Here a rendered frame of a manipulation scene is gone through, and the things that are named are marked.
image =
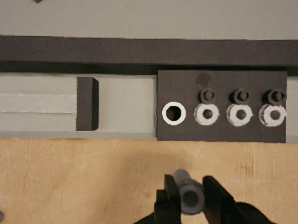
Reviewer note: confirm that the dark grey plate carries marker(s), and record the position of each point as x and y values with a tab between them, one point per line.
201	105

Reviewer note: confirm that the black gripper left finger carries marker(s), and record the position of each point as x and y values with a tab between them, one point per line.
167	208

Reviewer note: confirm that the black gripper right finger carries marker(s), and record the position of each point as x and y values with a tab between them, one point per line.
221	208

